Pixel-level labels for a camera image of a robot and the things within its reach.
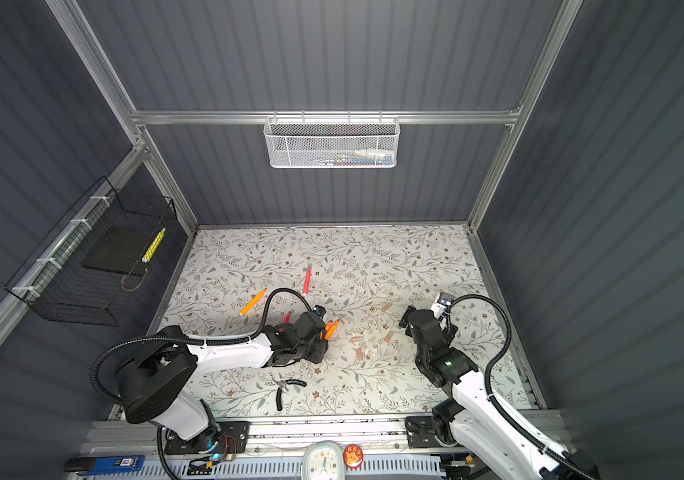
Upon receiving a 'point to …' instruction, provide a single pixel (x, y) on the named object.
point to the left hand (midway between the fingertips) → (323, 345)
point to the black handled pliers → (279, 393)
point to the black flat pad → (122, 249)
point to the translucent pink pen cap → (386, 307)
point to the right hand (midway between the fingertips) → (428, 315)
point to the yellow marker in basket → (149, 252)
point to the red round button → (353, 456)
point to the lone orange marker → (258, 296)
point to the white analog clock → (323, 460)
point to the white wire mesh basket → (332, 142)
